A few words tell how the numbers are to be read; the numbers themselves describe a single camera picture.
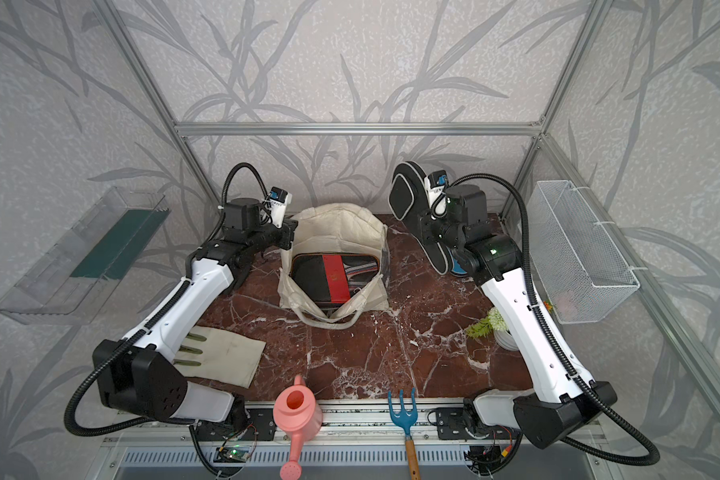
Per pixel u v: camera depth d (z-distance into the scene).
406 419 0.75
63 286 0.63
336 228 0.91
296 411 0.65
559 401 0.37
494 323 0.77
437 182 0.57
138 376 0.41
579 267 0.62
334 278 0.89
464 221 0.47
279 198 0.68
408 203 0.68
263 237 0.67
